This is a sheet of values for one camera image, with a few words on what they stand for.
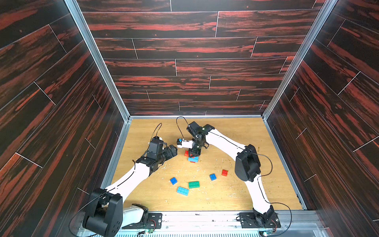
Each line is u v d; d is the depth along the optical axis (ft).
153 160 2.09
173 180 2.83
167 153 2.52
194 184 2.76
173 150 2.58
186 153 2.90
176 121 2.70
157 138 2.63
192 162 3.11
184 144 2.64
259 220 2.10
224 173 2.90
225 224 2.38
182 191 2.69
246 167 1.77
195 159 3.06
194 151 2.63
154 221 2.31
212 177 2.89
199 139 2.26
